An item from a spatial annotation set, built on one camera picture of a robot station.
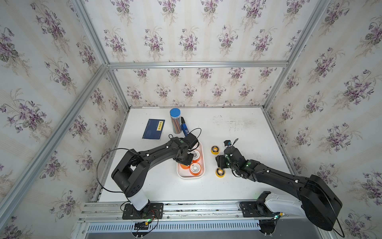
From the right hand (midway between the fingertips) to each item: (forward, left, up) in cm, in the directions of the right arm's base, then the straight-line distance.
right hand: (221, 157), depth 87 cm
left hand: (-3, +20, -2) cm, 20 cm away
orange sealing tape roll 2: (-4, +22, -4) cm, 22 cm away
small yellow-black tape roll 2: (-7, +1, -5) cm, 9 cm away
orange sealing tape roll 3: (-5, +15, -4) cm, 17 cm away
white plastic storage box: (-8, +21, -5) cm, 23 cm away
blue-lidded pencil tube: (+21, +27, +13) cm, 37 cm away
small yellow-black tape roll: (+8, +2, -5) cm, 9 cm away
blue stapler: (+23, +23, 0) cm, 33 cm away
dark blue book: (+23, +45, -4) cm, 51 cm away
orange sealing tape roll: (+1, +15, 0) cm, 15 cm away
